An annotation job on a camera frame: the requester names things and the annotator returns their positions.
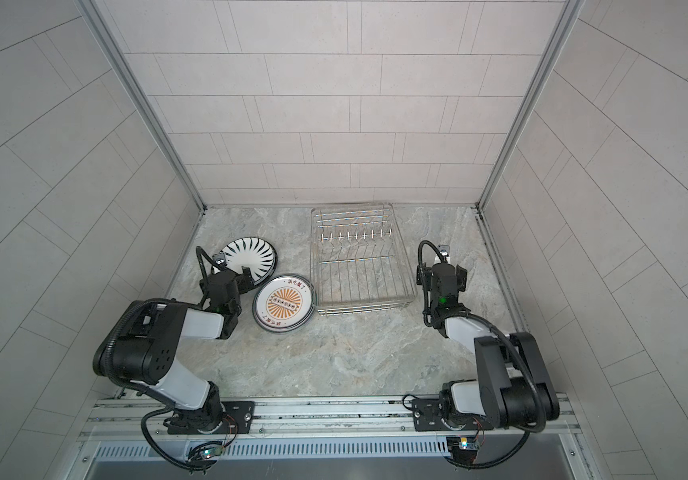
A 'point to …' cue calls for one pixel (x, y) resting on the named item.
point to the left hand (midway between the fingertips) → (235, 263)
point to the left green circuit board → (212, 452)
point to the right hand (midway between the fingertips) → (438, 262)
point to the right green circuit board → (464, 449)
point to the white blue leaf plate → (254, 253)
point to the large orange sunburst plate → (284, 303)
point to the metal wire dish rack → (359, 261)
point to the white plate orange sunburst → (284, 303)
